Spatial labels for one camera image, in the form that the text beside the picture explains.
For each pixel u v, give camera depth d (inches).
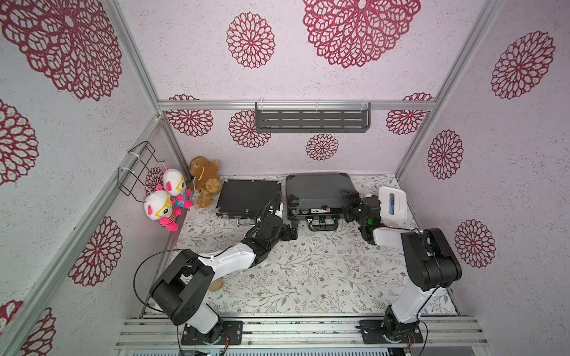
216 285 32.0
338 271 34.6
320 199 37.6
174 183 36.5
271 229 25.7
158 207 33.1
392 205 39.3
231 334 28.9
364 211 30.8
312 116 38.0
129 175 29.2
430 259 19.5
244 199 44.9
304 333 29.5
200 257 18.9
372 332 28.8
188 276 19.4
